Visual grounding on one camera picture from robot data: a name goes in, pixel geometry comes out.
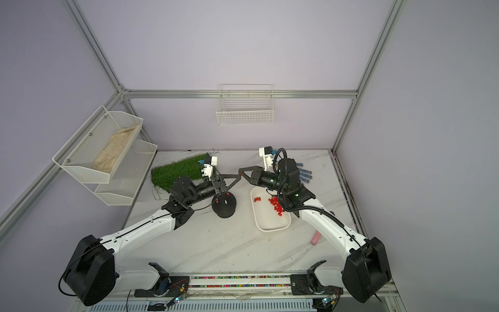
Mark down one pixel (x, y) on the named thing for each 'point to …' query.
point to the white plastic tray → (267, 218)
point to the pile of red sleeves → (275, 201)
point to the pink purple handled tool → (315, 238)
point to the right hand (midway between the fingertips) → (240, 174)
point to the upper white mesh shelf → (95, 150)
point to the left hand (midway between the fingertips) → (240, 180)
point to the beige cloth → (115, 146)
